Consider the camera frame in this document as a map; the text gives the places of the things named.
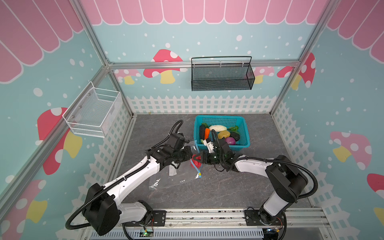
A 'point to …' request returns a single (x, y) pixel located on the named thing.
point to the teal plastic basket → (244, 141)
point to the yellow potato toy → (223, 133)
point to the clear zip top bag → (186, 171)
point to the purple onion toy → (230, 140)
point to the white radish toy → (218, 128)
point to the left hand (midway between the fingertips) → (192, 156)
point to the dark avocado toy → (235, 135)
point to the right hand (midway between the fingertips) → (195, 158)
